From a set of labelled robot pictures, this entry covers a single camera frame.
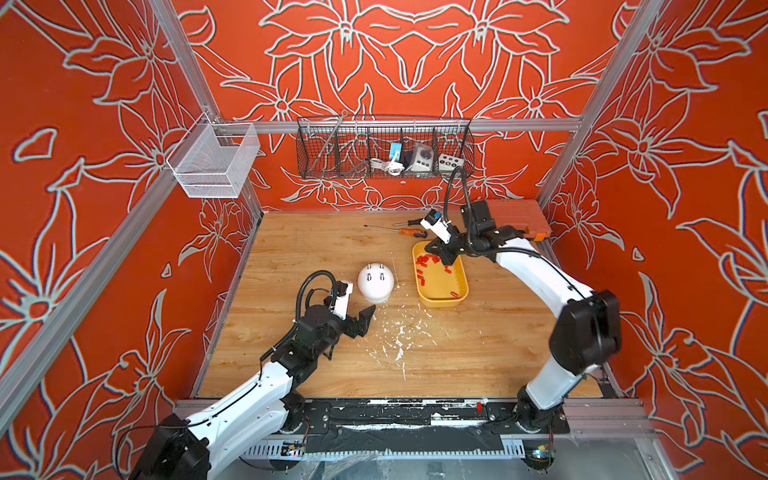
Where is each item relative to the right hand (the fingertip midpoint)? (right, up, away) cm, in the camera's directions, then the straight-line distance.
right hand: (423, 246), depth 84 cm
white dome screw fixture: (-14, -11, +3) cm, 18 cm away
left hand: (-17, -15, -4) cm, 23 cm away
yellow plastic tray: (+7, -13, +13) cm, 20 cm away
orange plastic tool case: (+44, +11, +27) cm, 52 cm away
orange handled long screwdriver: (0, +5, +26) cm, 26 cm away
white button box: (+9, +27, +10) cm, 30 cm away
